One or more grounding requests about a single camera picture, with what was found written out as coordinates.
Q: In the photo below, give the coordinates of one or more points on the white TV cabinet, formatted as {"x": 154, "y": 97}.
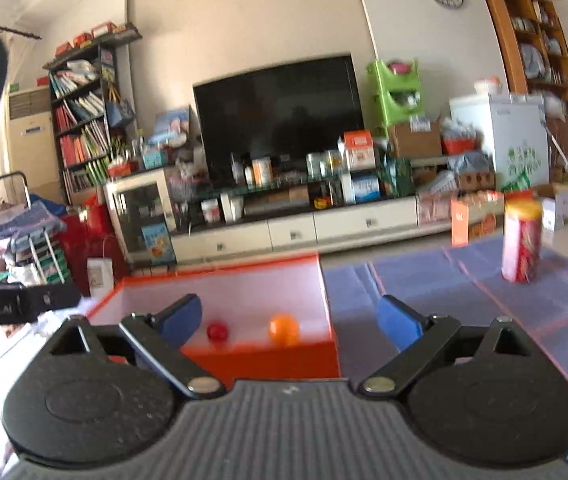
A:
{"x": 289, "y": 232}

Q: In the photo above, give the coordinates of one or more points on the white paper bag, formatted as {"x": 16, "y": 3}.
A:
{"x": 99, "y": 277}

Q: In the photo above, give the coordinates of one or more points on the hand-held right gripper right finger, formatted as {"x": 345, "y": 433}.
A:
{"x": 396, "y": 320}

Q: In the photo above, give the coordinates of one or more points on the dark bookshelf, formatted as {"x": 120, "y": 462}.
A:
{"x": 83, "y": 135}

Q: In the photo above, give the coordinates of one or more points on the blue white box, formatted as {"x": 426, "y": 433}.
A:
{"x": 365, "y": 187}

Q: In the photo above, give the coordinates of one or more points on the green stacking bins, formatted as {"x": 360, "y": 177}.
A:
{"x": 394, "y": 95}

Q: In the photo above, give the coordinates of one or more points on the brown cardboard box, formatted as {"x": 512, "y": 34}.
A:
{"x": 416, "y": 140}

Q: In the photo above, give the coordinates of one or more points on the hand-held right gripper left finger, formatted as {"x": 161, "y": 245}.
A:
{"x": 183, "y": 317}

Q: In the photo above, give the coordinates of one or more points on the small red fruit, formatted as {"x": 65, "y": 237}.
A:
{"x": 217, "y": 332}

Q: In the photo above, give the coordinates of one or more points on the red gift bag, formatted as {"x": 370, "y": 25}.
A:
{"x": 91, "y": 232}

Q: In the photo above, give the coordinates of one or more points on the red snack canister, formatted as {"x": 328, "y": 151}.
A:
{"x": 521, "y": 240}

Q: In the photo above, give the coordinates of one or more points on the orange paper bag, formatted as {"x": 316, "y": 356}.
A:
{"x": 460, "y": 222}

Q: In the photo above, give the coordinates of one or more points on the wooden display shelf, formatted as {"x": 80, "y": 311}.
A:
{"x": 504, "y": 35}

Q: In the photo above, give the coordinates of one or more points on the orange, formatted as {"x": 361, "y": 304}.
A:
{"x": 284, "y": 330}

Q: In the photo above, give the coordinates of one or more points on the orange canister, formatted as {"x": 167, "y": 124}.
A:
{"x": 262, "y": 171}

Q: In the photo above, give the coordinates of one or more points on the orange box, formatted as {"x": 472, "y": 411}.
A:
{"x": 264, "y": 362}

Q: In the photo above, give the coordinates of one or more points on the orange white carton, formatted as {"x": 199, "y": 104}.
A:
{"x": 359, "y": 150}

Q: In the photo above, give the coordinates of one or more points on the black trolley cart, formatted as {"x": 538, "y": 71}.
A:
{"x": 28, "y": 240}

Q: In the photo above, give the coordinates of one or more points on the white standing air conditioner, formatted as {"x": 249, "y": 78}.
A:
{"x": 31, "y": 145}

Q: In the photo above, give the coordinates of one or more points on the black television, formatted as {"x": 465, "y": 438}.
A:
{"x": 279, "y": 115}

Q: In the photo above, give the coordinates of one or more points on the glass door cabinet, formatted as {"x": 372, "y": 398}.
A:
{"x": 133, "y": 210}

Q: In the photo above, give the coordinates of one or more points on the blue plaid tablecloth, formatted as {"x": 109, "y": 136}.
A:
{"x": 464, "y": 285}

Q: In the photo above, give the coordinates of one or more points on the white chest freezer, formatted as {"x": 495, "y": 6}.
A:
{"x": 504, "y": 135}

